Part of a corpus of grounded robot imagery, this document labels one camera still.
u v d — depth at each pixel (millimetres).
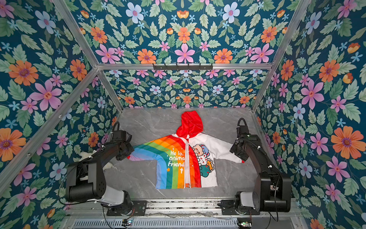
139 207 738
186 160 907
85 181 472
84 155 817
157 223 703
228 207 734
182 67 926
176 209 750
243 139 596
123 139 754
